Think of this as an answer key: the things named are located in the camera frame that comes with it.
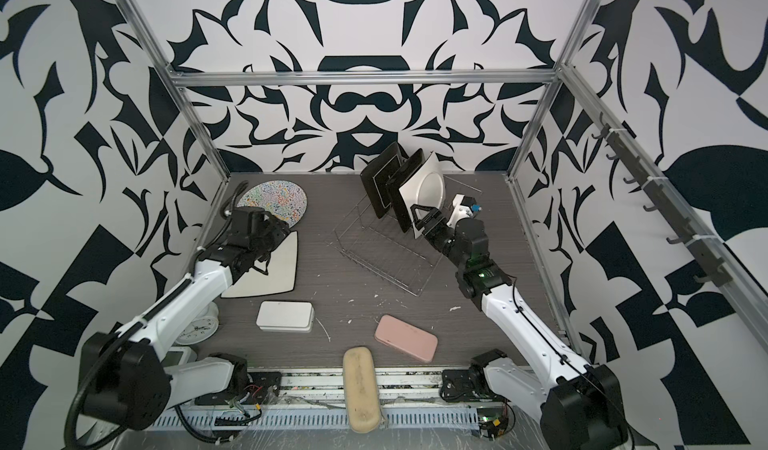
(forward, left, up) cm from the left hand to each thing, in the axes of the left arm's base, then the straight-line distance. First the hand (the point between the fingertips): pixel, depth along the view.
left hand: (284, 224), depth 84 cm
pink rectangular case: (-27, -33, -17) cm, 46 cm away
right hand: (-4, -36, +10) cm, 38 cm away
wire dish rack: (+2, -27, -16) cm, 31 cm away
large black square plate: (+16, -26, +2) cm, 30 cm away
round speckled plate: (+24, +11, -16) cm, 31 cm away
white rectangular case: (-21, -1, -13) cm, 25 cm away
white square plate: (+12, -41, +1) cm, 42 cm away
